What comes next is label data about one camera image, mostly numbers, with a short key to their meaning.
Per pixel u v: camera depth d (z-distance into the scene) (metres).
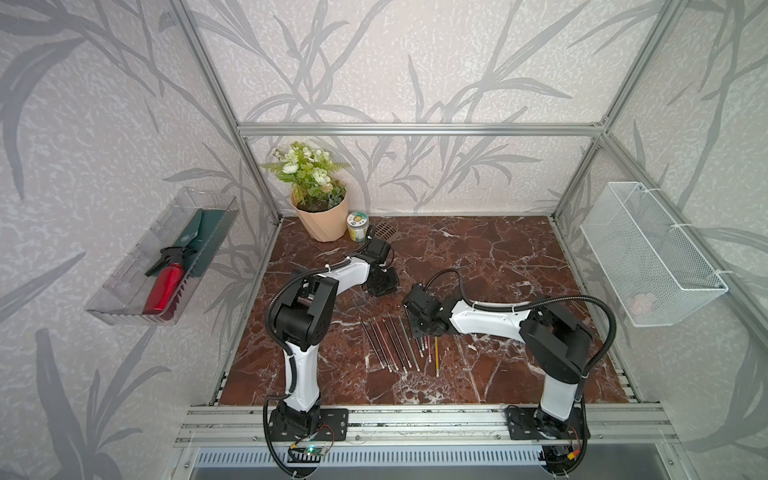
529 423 0.73
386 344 0.87
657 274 0.61
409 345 0.87
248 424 0.76
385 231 1.13
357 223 1.08
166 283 0.60
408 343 0.87
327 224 1.02
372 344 0.87
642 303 0.72
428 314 0.69
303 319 0.53
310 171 0.89
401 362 0.84
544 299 0.50
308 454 0.71
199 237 0.71
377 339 0.88
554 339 0.48
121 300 0.58
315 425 0.65
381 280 0.85
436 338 0.88
